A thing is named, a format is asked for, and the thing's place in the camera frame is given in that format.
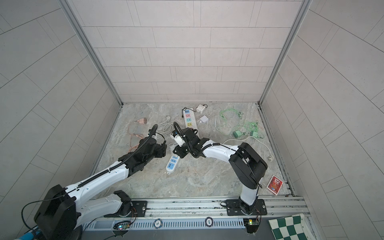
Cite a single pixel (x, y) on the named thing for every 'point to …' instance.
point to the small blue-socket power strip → (171, 164)
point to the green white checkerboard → (290, 227)
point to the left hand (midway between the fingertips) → (166, 143)
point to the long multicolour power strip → (189, 118)
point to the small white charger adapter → (204, 119)
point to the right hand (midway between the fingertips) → (175, 151)
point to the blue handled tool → (34, 234)
